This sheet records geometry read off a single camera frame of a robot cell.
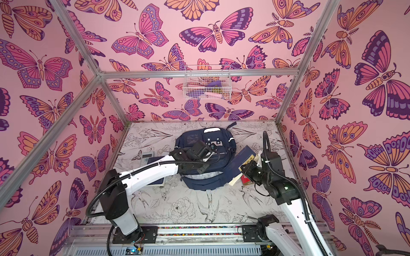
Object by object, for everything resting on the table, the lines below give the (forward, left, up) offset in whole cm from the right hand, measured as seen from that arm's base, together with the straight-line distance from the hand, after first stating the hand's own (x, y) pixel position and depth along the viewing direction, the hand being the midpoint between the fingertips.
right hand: (241, 165), depth 71 cm
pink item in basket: (+36, +13, +12) cm, 40 cm away
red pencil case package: (+3, -6, -22) cm, 23 cm away
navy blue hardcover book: (+6, -2, -3) cm, 8 cm away
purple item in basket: (+50, +12, +10) cm, 52 cm away
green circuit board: (-31, +48, -25) cm, 62 cm away
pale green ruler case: (+17, +55, -21) cm, 62 cm away
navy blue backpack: (+26, +6, -15) cm, 31 cm away
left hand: (+7, +16, -8) cm, 19 cm away
